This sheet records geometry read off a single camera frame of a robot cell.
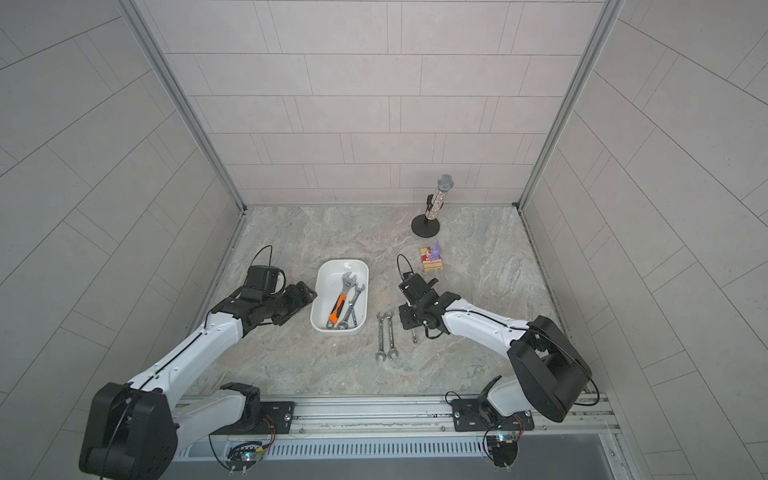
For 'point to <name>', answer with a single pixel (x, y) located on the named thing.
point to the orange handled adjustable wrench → (347, 282)
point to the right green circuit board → (504, 449)
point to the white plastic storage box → (327, 284)
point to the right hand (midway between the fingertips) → (406, 314)
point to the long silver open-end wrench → (381, 355)
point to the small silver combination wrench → (414, 337)
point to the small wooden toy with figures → (431, 258)
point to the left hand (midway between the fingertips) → (315, 296)
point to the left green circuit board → (243, 456)
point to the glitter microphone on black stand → (427, 225)
